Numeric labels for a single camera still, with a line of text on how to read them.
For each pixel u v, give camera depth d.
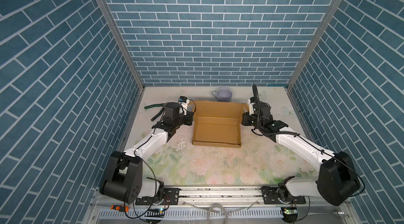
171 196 0.74
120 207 0.69
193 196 0.75
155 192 0.42
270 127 0.61
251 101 0.77
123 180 0.42
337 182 0.41
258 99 0.73
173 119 0.66
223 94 1.10
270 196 0.73
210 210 0.71
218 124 1.04
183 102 0.76
